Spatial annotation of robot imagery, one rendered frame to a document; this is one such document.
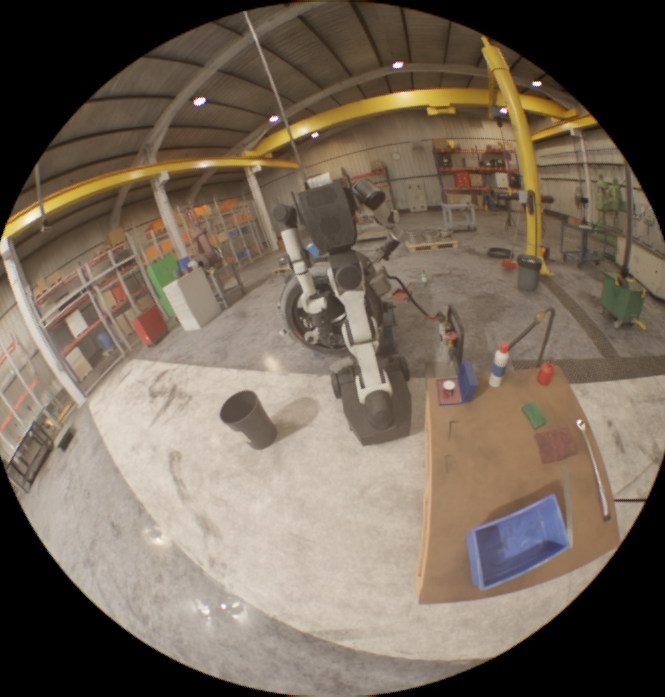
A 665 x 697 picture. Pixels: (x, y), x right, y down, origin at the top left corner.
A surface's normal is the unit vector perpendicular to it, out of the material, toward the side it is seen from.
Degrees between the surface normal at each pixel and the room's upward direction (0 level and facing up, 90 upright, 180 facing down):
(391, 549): 0
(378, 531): 0
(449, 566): 0
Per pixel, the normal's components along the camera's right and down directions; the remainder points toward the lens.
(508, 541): -0.26, -0.79
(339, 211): -0.01, 0.66
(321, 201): -0.08, 0.45
